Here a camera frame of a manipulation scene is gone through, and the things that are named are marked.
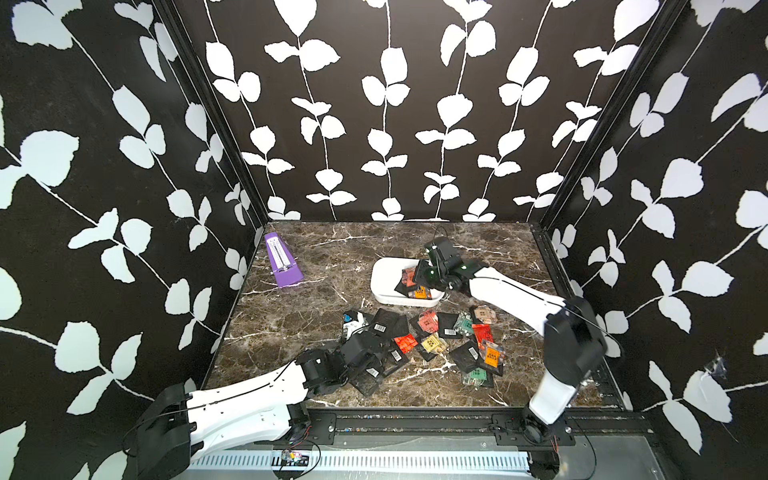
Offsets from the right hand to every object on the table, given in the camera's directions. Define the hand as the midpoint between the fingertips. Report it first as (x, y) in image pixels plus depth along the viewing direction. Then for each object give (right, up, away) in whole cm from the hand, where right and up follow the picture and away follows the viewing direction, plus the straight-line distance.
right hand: (410, 270), depth 89 cm
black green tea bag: (+19, -30, -6) cm, 36 cm away
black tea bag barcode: (+12, -17, +4) cm, 21 cm away
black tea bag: (-1, -7, +6) cm, 9 cm away
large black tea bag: (-7, -17, +2) cm, 19 cm away
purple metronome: (-41, +1, +8) cm, 42 cm away
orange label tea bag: (+4, -8, +9) cm, 13 cm away
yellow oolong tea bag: (+7, -22, 0) cm, 23 cm away
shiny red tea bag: (+22, -19, +2) cm, 30 cm away
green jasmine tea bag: (+18, -17, +4) cm, 25 cm away
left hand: (-7, -19, -10) cm, 23 cm away
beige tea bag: (+24, -14, +4) cm, 28 cm away
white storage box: (-8, -2, +7) cm, 11 cm away
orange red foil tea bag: (-1, -22, -1) cm, 22 cm away
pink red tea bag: (+6, -17, +5) cm, 18 cm away
